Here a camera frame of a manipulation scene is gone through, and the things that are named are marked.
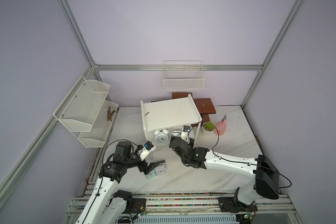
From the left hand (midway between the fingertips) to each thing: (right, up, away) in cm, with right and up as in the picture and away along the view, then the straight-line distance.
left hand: (152, 158), depth 74 cm
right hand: (+15, +9, +7) cm, 19 cm away
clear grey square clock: (+5, -7, +10) cm, 13 cm away
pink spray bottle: (+48, +15, +30) cm, 58 cm away
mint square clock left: (-1, -12, +9) cm, 15 cm away
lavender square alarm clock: (+4, -9, +8) cm, 13 cm away
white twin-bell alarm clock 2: (+13, +14, 0) cm, 19 cm away
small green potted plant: (+36, +14, +22) cm, 45 cm away
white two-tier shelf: (+10, +24, -1) cm, 26 cm away
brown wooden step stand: (+35, +30, +27) cm, 54 cm away
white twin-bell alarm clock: (+5, +12, +2) cm, 13 cm away
